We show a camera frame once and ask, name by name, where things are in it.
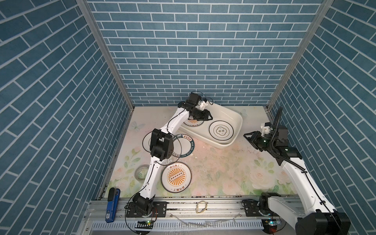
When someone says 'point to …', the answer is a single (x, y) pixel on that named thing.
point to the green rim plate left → (183, 146)
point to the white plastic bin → (218, 113)
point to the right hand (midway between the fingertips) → (244, 134)
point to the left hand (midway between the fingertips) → (210, 117)
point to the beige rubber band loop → (197, 210)
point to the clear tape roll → (141, 172)
